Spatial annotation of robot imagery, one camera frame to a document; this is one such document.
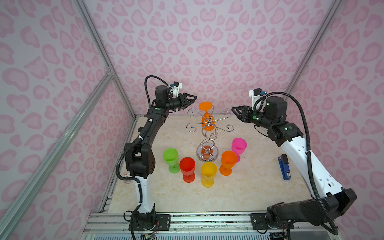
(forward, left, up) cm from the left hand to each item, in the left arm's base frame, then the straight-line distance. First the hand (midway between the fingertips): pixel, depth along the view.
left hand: (197, 96), depth 80 cm
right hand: (-14, -17, +4) cm, 22 cm away
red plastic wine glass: (-28, +6, -23) cm, 37 cm away
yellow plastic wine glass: (-30, -6, -28) cm, 42 cm away
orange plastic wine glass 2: (-24, -17, -24) cm, 39 cm away
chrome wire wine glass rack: (-14, -6, -33) cm, 37 cm away
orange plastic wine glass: (-14, -5, -4) cm, 15 cm away
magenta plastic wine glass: (-16, -24, -23) cm, 37 cm away
